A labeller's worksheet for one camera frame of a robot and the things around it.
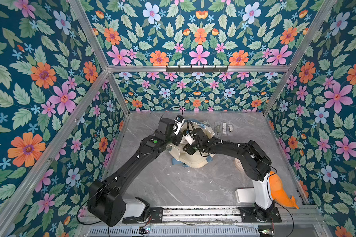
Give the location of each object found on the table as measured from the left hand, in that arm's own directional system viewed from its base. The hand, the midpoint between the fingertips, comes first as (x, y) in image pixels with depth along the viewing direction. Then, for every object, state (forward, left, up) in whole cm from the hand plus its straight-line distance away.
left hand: (181, 130), depth 80 cm
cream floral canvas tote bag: (-9, -4, -19) cm, 21 cm away
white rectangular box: (-31, -31, -20) cm, 48 cm away
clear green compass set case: (+16, -27, -21) cm, 38 cm away
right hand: (+3, -4, -18) cm, 19 cm away
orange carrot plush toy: (-32, -49, -19) cm, 62 cm away
